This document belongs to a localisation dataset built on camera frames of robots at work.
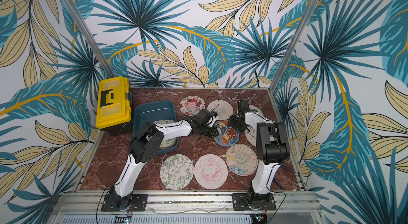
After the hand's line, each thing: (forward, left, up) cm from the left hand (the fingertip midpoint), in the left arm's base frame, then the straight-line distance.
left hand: (218, 135), depth 94 cm
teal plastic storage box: (+17, +42, -1) cm, 45 cm away
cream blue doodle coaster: (-14, -13, -2) cm, 19 cm away
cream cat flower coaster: (0, -20, -1) cm, 20 cm away
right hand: (+8, -10, 0) cm, 12 cm away
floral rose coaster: (+23, +17, -1) cm, 29 cm away
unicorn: (+19, -5, 0) cm, 20 cm away
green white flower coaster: (-21, +22, -1) cm, 30 cm away
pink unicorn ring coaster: (-21, +4, -2) cm, 21 cm away
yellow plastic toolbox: (+4, +57, +15) cm, 59 cm away
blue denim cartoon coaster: (0, -6, -1) cm, 6 cm away
